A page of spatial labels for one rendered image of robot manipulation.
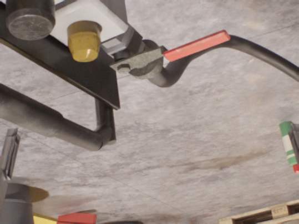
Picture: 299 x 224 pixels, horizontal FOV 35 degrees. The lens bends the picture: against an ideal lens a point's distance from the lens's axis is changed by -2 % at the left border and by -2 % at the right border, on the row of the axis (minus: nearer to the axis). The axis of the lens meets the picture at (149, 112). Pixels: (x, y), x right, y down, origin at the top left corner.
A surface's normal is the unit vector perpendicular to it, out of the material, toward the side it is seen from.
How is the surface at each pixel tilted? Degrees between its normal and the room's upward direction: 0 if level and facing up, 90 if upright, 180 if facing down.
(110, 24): 0
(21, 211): 95
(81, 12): 0
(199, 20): 0
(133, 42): 60
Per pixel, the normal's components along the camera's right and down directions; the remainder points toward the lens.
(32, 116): 0.77, 0.33
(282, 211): -0.48, -0.29
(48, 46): 0.88, -0.30
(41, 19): 0.14, 0.91
